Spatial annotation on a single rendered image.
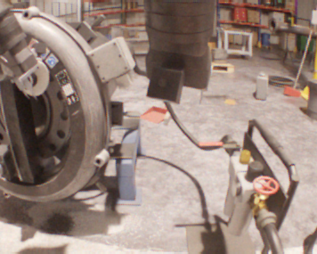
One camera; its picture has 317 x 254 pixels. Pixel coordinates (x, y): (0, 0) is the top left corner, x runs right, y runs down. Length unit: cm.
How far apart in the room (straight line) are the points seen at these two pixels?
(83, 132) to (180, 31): 55
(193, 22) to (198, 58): 5
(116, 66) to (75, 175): 38
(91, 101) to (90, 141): 12
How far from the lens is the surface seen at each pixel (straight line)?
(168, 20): 23
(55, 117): 89
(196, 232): 113
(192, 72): 27
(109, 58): 68
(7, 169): 86
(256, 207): 64
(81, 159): 78
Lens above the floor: 85
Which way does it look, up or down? 24 degrees down
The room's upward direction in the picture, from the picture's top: 1 degrees counter-clockwise
